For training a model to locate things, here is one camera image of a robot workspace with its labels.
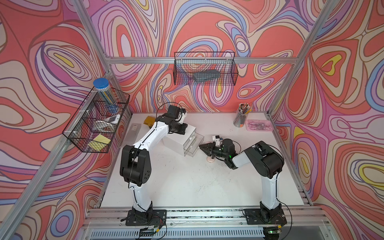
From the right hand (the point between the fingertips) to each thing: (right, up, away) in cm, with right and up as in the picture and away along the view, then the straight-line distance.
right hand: (199, 149), depth 93 cm
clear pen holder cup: (+30, +22, +11) cm, 39 cm away
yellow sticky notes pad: (-44, +8, -29) cm, 54 cm away
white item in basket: (-44, +18, -19) cm, 51 cm away
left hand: (-9, +12, 0) cm, 15 cm away
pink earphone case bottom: (+7, -6, -1) cm, 9 cm away
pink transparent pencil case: (+46, +16, +19) cm, 52 cm away
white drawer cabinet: (-14, +6, -6) cm, 16 cm away
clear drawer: (-5, +1, +5) cm, 7 cm away
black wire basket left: (-54, +15, -19) cm, 59 cm away
